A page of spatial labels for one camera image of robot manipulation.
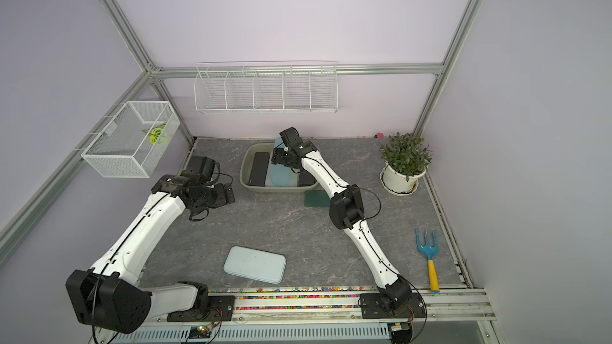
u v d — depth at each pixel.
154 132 0.81
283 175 0.99
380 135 1.24
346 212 0.68
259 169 1.05
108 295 0.39
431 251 0.85
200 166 0.61
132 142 0.83
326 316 0.74
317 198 1.02
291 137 0.83
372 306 0.74
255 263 0.81
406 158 0.87
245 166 1.05
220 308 0.73
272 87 0.99
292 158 0.78
